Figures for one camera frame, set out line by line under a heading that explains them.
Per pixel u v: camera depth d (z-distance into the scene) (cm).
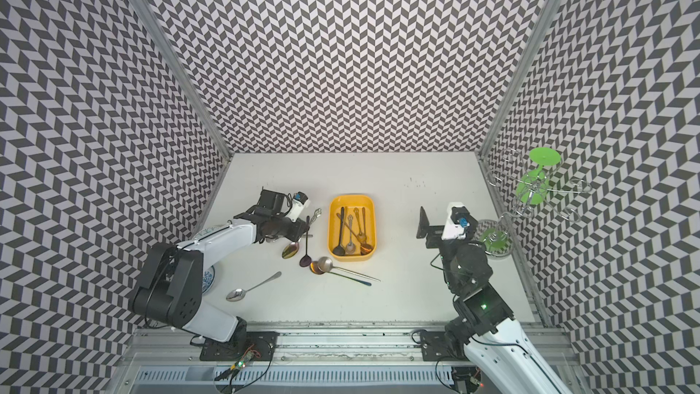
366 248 89
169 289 44
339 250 91
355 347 75
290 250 86
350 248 91
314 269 87
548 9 72
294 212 81
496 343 50
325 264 87
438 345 75
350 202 100
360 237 94
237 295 81
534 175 73
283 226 80
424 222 63
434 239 61
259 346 75
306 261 88
